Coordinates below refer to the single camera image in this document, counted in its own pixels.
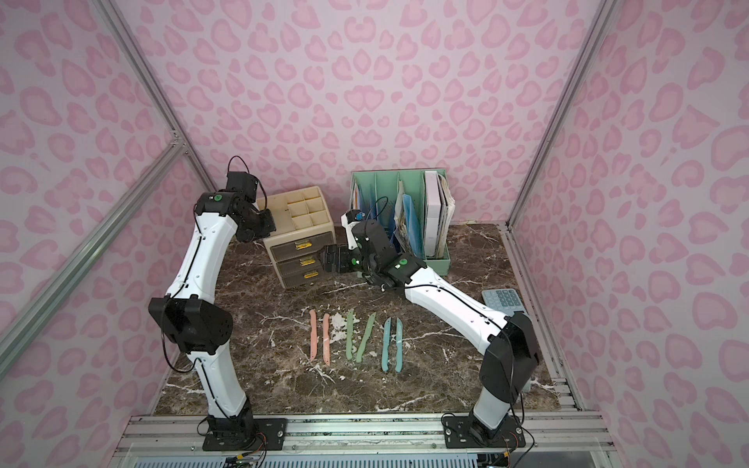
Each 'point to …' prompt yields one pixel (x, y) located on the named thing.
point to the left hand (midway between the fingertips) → (267, 225)
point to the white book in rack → (432, 211)
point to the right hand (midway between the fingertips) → (328, 253)
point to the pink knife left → (313, 335)
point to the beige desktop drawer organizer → (303, 228)
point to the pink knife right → (327, 338)
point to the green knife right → (359, 352)
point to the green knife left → (349, 316)
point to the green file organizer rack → (379, 194)
